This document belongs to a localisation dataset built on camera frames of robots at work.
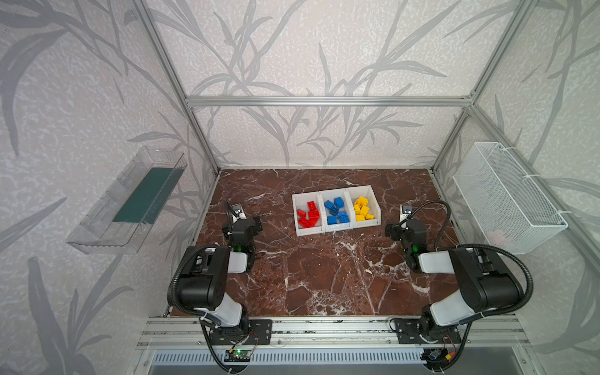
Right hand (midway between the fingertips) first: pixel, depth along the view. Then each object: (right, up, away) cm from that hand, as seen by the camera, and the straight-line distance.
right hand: (402, 212), depth 95 cm
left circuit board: (-60, -41, -25) cm, 77 cm away
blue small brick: (-28, -4, +5) cm, 29 cm away
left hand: (-65, +2, -2) cm, 65 cm away
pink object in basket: (+21, -6, -23) cm, 31 cm away
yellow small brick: (-12, -2, +5) cm, 13 cm away
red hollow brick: (-41, -1, +5) cm, 42 cm away
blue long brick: (-24, -2, +2) cm, 24 cm away
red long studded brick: (-39, -5, +3) cm, 40 cm away
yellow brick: (-15, +4, +7) cm, 18 cm away
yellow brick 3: (-18, +1, +5) cm, 18 cm away
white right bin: (-12, +8, +9) cm, 17 cm away
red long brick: (-37, -2, +4) cm, 37 cm away
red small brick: (-37, +2, +9) cm, 39 cm away
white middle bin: (-29, +7, +10) cm, 32 cm away
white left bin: (-43, +4, +10) cm, 44 cm away
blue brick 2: (-30, +3, +9) cm, 31 cm away
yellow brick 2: (-14, +1, +6) cm, 16 cm away
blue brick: (-25, +4, +9) cm, 27 cm away
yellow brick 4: (-17, -3, +3) cm, 17 cm away
